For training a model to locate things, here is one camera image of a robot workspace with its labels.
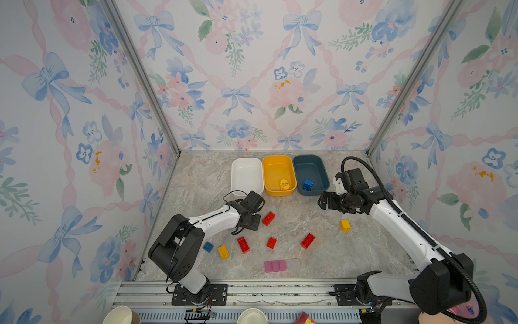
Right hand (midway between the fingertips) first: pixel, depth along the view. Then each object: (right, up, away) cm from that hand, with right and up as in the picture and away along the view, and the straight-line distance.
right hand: (327, 202), depth 83 cm
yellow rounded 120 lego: (-16, +6, +20) cm, 26 cm away
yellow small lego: (+10, -12, +7) cm, 17 cm away
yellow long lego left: (-43, -21, +1) cm, 48 cm away
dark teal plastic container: (0, +9, +24) cm, 26 cm away
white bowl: (-30, -40, -10) cm, 51 cm away
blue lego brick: (-3, +5, +21) cm, 21 cm away
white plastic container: (-35, +11, +27) cm, 46 cm away
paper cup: (-71, -33, -18) cm, 81 cm away
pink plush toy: (+41, -33, -16) cm, 55 cm away
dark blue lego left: (-49, -19, +1) cm, 53 cm away
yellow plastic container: (-19, +14, +31) cm, 39 cm away
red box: (-13, -36, -16) cm, 42 cm away
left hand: (-31, -10, +8) cm, 33 cm away
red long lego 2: (-35, -18, +2) cm, 39 cm away
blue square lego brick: (-3, +8, +22) cm, 23 cm away
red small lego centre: (-23, -18, +3) cm, 29 cm away
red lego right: (-7, -17, +3) cm, 19 cm away
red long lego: (-24, -9, +10) cm, 27 cm away
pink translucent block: (-14, -25, -1) cm, 29 cm away
